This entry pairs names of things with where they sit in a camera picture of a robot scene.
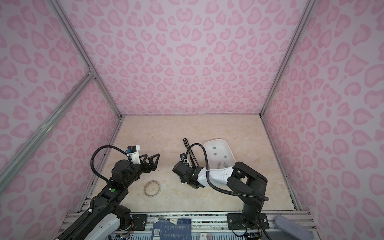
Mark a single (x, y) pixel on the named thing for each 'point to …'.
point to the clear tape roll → (152, 189)
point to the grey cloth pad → (292, 229)
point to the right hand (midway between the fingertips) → (185, 170)
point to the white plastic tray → (219, 155)
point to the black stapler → (193, 160)
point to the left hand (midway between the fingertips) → (153, 153)
